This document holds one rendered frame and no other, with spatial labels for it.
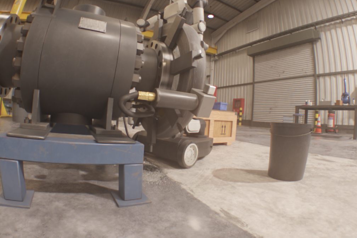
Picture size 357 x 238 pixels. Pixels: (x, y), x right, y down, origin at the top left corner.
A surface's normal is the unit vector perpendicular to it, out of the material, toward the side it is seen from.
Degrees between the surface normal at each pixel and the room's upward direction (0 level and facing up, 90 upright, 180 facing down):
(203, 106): 112
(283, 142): 93
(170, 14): 99
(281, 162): 93
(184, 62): 90
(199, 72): 94
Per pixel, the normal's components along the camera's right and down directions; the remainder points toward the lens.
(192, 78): 0.00, 0.06
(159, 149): -0.65, -0.09
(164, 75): 0.53, 0.15
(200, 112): 0.48, 0.37
